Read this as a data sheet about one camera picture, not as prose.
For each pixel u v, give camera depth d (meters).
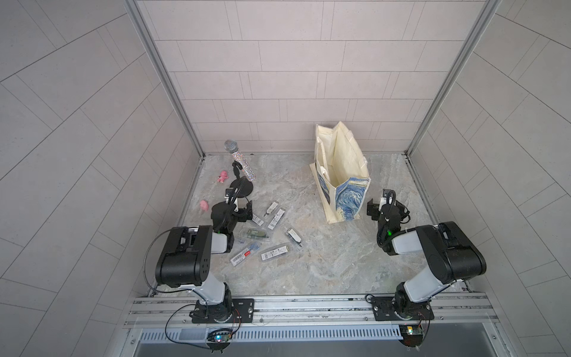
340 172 0.96
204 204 0.94
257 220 0.90
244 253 0.82
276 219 0.91
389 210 0.73
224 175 1.05
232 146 0.81
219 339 0.64
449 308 0.72
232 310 0.69
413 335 0.68
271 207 0.94
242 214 0.81
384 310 0.71
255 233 0.87
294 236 0.86
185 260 0.44
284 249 0.83
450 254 0.46
